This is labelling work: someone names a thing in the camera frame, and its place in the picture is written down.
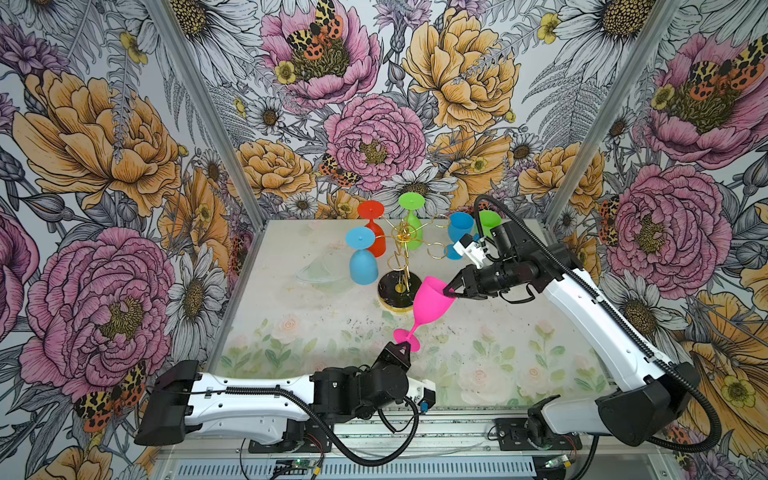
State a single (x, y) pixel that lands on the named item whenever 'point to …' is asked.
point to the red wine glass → (372, 210)
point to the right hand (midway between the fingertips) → (451, 301)
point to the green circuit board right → (557, 461)
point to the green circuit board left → (302, 463)
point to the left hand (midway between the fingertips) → (399, 339)
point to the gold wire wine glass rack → (397, 288)
